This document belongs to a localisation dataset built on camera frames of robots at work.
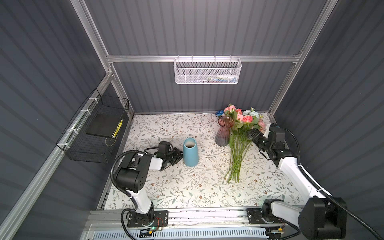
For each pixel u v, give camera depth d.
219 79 0.91
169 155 0.83
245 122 1.04
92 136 0.72
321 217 0.40
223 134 0.93
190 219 0.75
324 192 0.42
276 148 0.63
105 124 0.76
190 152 0.78
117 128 0.74
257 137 0.74
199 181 0.87
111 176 0.46
